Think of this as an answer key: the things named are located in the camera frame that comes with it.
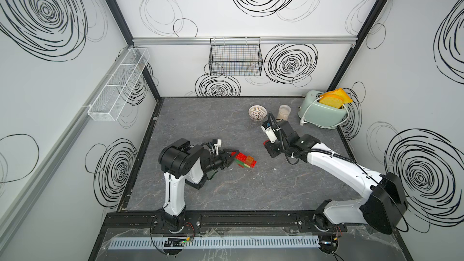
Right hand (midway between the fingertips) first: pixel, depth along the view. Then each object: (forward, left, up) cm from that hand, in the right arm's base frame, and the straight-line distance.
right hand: (269, 144), depth 82 cm
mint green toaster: (+22, -26, -1) cm, 34 cm away
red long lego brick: (-7, +7, -6) cm, 12 cm away
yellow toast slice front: (+23, -33, +6) cm, 41 cm away
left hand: (-2, +14, -8) cm, 16 cm away
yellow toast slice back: (+26, -38, +8) cm, 46 cm away
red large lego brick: (-4, +13, -6) cm, 14 cm away
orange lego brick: (-5, +9, -5) cm, 12 cm away
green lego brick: (-5, +13, -10) cm, 17 cm away
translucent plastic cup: (+24, -11, -6) cm, 27 cm away
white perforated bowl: (+29, +3, -11) cm, 31 cm away
